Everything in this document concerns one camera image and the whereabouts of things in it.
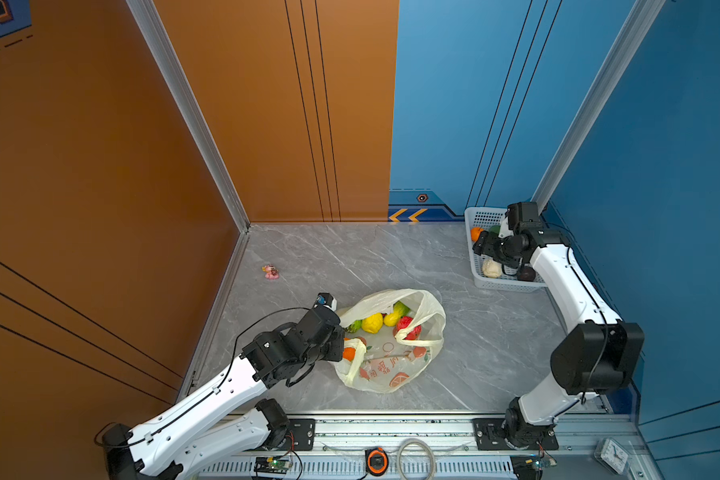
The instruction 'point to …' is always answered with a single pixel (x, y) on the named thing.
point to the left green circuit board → (272, 465)
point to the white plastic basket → (478, 220)
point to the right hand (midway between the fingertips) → (483, 249)
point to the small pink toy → (271, 272)
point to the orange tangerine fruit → (348, 353)
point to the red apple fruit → (414, 334)
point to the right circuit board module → (529, 466)
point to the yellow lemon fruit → (373, 323)
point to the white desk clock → (611, 453)
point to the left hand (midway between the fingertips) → (343, 336)
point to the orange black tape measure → (376, 461)
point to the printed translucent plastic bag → (384, 361)
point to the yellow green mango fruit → (399, 311)
